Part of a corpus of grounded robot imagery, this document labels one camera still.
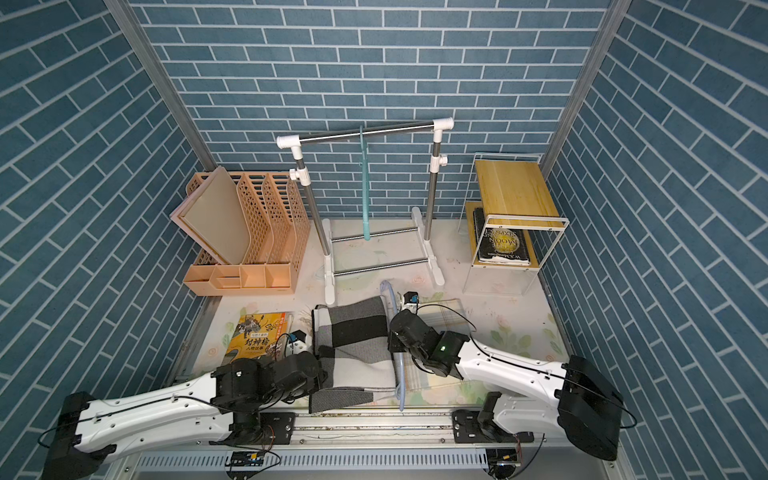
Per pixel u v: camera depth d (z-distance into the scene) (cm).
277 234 115
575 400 41
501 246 89
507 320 94
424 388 80
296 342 69
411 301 72
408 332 59
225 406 50
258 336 89
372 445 73
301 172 75
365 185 73
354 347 84
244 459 72
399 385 76
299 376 55
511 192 83
